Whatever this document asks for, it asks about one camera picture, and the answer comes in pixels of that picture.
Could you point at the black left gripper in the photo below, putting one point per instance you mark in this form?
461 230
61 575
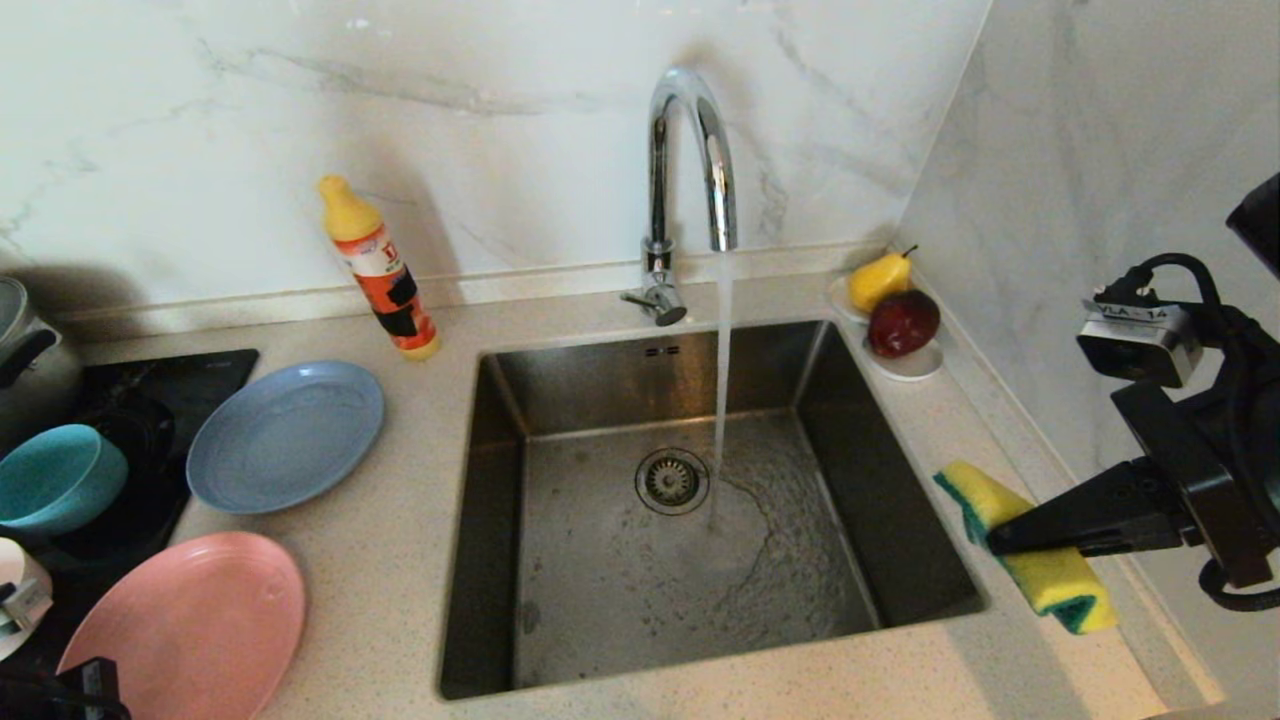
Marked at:
60 700

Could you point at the round metal drain strainer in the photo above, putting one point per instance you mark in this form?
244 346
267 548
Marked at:
672 482

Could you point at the black induction cooktop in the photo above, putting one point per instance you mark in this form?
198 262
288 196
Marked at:
200 375

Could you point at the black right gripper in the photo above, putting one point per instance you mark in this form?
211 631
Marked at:
1240 470

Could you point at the yellow pear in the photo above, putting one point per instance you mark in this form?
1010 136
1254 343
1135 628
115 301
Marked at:
878 282

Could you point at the orange detergent bottle yellow cap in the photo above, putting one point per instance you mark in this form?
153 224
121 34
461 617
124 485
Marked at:
385 285

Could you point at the pink plate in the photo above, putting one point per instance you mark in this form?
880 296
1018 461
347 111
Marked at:
190 630

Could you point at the small white dish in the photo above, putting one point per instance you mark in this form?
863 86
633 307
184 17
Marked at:
917 368

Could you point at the yellow green sponge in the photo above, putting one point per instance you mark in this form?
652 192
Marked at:
1060 590

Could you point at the dark red apple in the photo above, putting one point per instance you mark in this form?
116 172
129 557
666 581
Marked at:
903 324

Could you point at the pale pink bowl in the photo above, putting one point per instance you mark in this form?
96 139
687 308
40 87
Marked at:
15 560

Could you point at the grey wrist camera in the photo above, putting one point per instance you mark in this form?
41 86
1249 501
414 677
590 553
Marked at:
22 602
1135 345

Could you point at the stainless steel sink basin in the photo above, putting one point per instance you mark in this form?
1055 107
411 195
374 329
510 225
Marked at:
600 620

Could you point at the grey-blue plate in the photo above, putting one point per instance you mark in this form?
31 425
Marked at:
285 435

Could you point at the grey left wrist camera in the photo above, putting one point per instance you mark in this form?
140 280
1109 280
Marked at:
22 602

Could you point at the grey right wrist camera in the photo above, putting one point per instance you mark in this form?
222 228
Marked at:
1135 345

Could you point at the chrome gooseneck faucet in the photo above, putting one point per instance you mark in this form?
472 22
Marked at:
657 200

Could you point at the teal bowl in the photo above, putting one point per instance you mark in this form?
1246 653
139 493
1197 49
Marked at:
55 480

